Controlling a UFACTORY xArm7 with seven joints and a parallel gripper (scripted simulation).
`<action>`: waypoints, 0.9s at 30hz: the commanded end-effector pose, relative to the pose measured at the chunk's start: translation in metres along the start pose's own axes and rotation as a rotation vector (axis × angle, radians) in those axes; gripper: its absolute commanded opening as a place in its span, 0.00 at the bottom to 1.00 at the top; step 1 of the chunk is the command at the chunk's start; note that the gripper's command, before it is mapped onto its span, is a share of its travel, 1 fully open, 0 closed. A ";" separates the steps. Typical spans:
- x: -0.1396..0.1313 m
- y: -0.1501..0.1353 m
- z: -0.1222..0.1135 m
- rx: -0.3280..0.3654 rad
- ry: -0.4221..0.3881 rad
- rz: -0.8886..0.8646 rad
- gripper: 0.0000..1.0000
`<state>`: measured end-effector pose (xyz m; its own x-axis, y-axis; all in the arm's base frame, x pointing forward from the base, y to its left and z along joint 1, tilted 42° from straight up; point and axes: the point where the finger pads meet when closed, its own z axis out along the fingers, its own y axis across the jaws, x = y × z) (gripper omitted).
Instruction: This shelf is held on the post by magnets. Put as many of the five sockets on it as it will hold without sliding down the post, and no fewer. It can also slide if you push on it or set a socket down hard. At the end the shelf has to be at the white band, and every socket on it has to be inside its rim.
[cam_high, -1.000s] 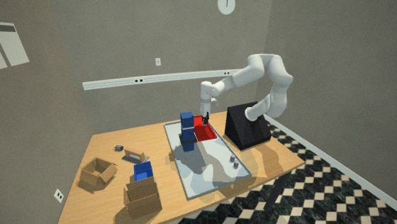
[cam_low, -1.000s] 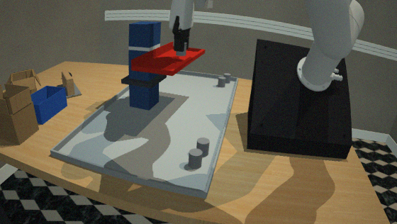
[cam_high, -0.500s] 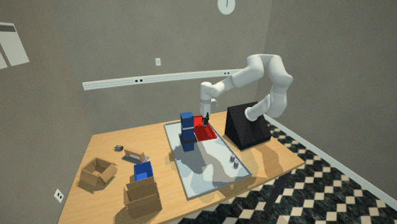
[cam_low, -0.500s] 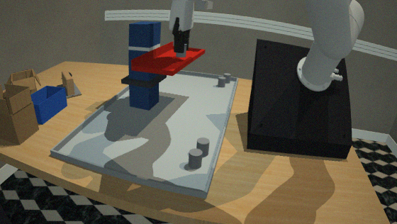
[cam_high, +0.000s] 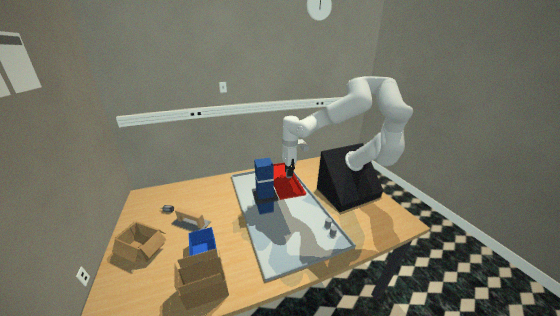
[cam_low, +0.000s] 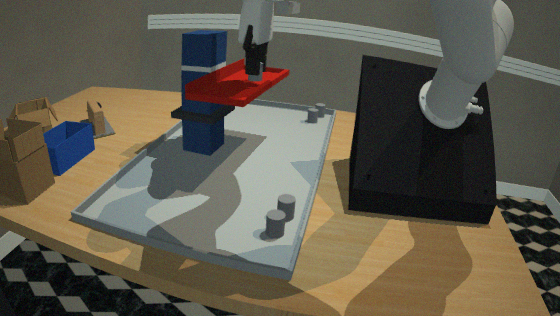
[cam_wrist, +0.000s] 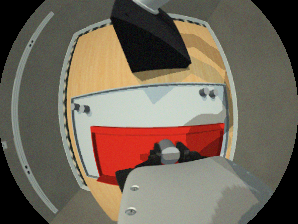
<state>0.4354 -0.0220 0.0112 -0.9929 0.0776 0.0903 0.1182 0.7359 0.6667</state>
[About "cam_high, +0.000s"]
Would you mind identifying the blue open bin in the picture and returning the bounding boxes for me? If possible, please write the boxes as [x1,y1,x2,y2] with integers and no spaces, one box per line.
[188,227,217,256]

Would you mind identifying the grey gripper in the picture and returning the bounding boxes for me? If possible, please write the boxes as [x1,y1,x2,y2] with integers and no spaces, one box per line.
[282,144,297,177]

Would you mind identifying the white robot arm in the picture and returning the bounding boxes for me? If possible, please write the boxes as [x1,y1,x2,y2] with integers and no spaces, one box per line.
[282,77,413,171]

